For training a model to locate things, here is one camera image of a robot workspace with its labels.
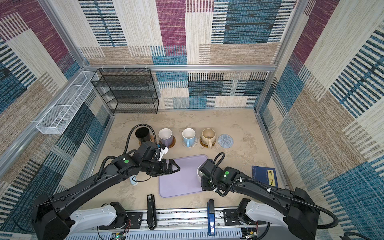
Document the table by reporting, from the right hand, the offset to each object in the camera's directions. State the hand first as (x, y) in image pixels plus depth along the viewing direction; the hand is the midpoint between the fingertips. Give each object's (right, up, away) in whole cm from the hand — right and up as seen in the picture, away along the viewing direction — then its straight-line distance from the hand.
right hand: (206, 187), depth 78 cm
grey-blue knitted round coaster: (+15, +21, +24) cm, 35 cm away
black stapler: (-26, -12, -10) cm, 30 cm away
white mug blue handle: (-10, +25, +18) cm, 32 cm away
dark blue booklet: (+35, +4, +8) cm, 36 cm away
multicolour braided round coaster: (-6, +19, +21) cm, 29 cm away
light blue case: (-39, +1, +4) cm, 39 cm away
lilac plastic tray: (-11, +1, +5) cm, 13 cm away
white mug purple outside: (-25, +25, +21) cm, 41 cm away
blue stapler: (+1, -11, -6) cm, 12 cm away
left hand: (-16, +11, -6) cm, 20 cm away
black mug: (-37, +27, +13) cm, 47 cm away
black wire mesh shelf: (-55, +57, +32) cm, 85 cm away
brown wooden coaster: (0, +19, +18) cm, 27 cm away
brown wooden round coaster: (-20, +20, +23) cm, 36 cm away
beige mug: (+3, +24, +21) cm, 32 cm away
